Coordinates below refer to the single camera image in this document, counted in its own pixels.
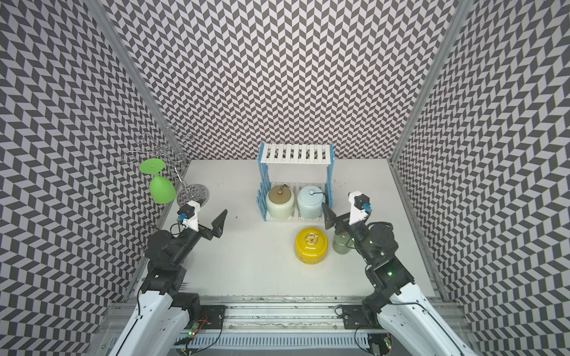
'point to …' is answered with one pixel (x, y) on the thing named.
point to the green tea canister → (344, 242)
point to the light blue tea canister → (309, 202)
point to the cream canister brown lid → (280, 202)
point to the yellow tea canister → (311, 246)
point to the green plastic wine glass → (162, 190)
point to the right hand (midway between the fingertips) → (335, 203)
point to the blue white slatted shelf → (274, 153)
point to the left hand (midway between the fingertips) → (213, 207)
